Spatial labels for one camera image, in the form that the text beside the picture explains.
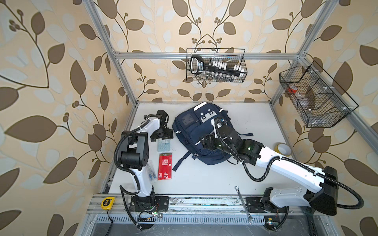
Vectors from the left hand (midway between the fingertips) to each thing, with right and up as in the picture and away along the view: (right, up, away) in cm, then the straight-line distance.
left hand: (162, 136), depth 95 cm
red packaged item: (+3, -17, -8) cm, 19 cm away
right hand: (+26, +3, -22) cm, 35 cm away
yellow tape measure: (-23, -31, -22) cm, 44 cm away
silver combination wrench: (+48, -36, -25) cm, 65 cm away
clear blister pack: (-4, -20, -10) cm, 23 cm away
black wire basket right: (+85, +22, -21) cm, 91 cm away
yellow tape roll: (+78, -7, -2) cm, 79 cm away
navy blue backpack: (+18, +8, +3) cm, 20 cm away
